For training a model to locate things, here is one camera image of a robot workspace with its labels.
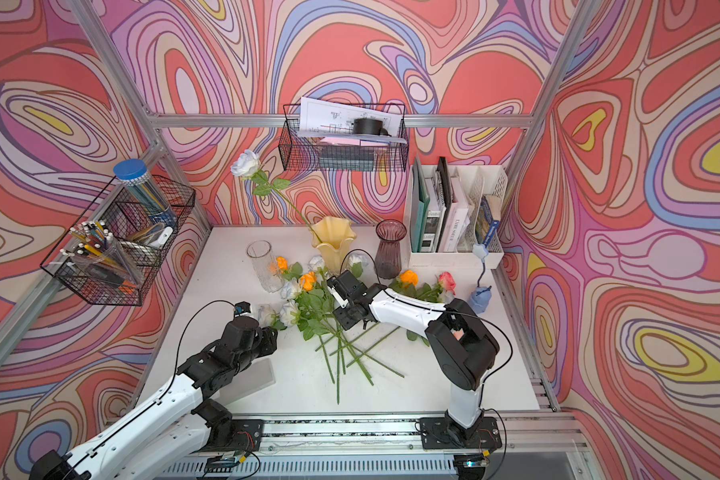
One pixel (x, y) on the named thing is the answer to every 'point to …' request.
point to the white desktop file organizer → (475, 180)
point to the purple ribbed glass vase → (388, 254)
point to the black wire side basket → (145, 240)
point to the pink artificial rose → (447, 282)
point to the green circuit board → (220, 463)
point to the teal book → (420, 205)
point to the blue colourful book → (485, 225)
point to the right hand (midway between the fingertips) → (351, 319)
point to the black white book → (441, 181)
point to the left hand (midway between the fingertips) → (275, 333)
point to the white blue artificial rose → (357, 261)
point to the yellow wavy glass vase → (332, 235)
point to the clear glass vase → (264, 266)
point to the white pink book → (455, 221)
